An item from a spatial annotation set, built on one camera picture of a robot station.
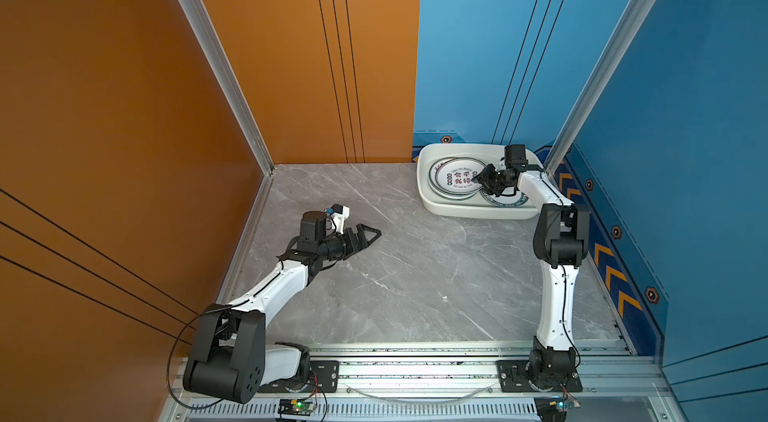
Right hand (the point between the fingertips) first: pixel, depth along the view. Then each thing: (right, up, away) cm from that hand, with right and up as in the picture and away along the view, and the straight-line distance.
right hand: (473, 179), depth 106 cm
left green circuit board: (-52, -56, -35) cm, 84 cm away
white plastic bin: (+1, -10, -1) cm, 10 cm away
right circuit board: (+9, -56, -36) cm, 67 cm away
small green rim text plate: (+11, -7, -1) cm, 14 cm away
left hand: (-34, -17, -22) cm, 44 cm away
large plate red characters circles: (-5, +2, +6) cm, 8 cm away
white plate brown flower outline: (-12, -4, 0) cm, 13 cm away
